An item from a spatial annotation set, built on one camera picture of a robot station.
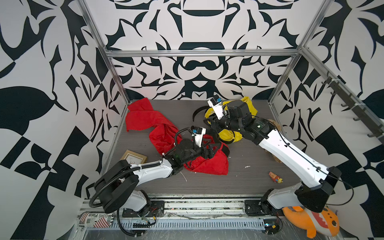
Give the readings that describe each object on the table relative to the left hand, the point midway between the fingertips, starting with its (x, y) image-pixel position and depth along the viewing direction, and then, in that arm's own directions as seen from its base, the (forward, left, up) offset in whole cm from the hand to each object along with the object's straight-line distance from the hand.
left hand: (214, 139), depth 76 cm
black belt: (-2, -5, -4) cm, 6 cm away
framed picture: (+1, +45, -19) cm, 49 cm away
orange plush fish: (-35, -44, -11) cm, 57 cm away
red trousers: (+35, +48, -20) cm, 62 cm away
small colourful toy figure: (-15, -33, -17) cm, 40 cm away
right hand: (+6, +4, +12) cm, 14 cm away
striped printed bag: (-29, +56, -17) cm, 66 cm away
